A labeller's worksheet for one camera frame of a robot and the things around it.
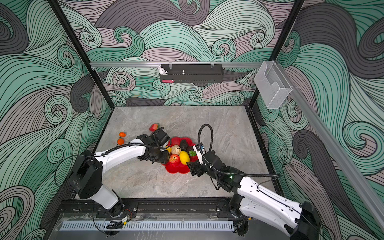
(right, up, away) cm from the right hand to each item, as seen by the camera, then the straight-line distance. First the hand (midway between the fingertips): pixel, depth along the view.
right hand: (192, 160), depth 75 cm
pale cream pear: (-10, +3, +13) cm, 16 cm away
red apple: (-10, -2, +10) cm, 15 cm away
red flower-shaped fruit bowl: (-6, -8, +11) cm, 14 cm away
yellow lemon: (-4, -1, +11) cm, 12 cm away
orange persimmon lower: (-48, +6, +23) cm, 53 cm away
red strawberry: (-27, +15, +29) cm, 42 cm away
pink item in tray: (-14, +45, +14) cm, 49 cm away
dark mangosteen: (0, +1, +13) cm, 13 cm away
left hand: (-15, -2, +9) cm, 18 cm away
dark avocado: (-5, +5, +17) cm, 18 cm away
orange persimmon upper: (-48, +11, +26) cm, 55 cm away
